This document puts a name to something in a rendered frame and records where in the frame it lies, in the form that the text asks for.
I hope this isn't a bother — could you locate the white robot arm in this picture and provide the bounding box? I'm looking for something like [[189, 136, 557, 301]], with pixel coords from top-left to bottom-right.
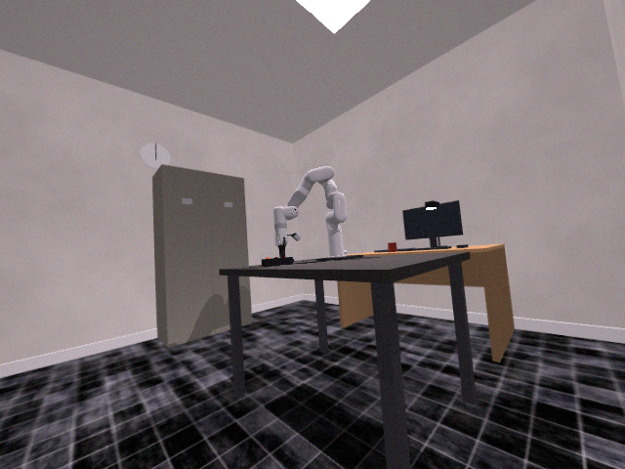
[[273, 166, 347, 258]]

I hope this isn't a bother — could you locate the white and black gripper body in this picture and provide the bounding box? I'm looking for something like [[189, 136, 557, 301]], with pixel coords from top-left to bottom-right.
[[274, 228, 287, 246]]

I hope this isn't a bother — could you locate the black power strip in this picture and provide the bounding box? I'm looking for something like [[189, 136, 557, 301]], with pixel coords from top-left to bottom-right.
[[262, 256, 294, 267]]

